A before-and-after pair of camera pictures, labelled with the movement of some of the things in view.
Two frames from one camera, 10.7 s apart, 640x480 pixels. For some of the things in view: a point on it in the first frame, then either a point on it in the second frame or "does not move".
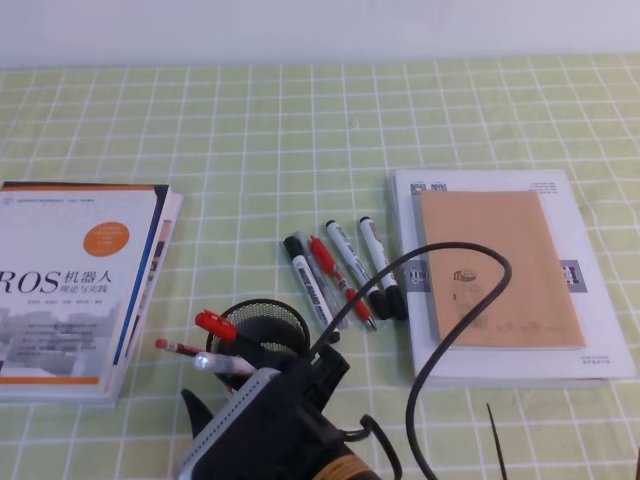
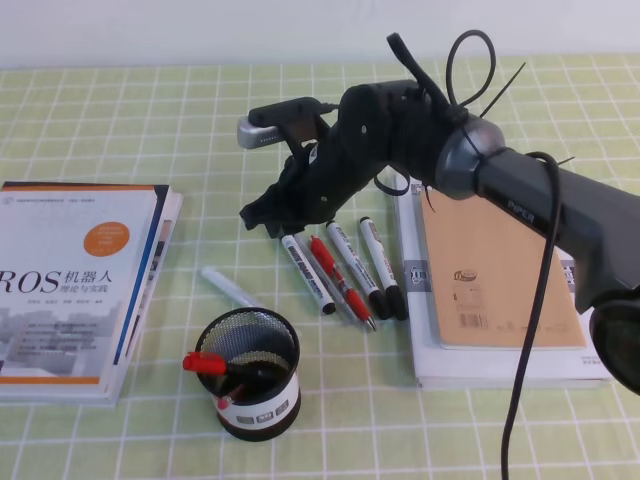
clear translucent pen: [225, 363] -> [229, 287]
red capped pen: [217, 323] -> [214, 363]
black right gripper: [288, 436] -> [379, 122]
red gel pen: [325, 256] does not move
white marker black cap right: [395, 304] does not move
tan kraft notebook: [536, 308] does not move
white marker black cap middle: [377, 303] does not move
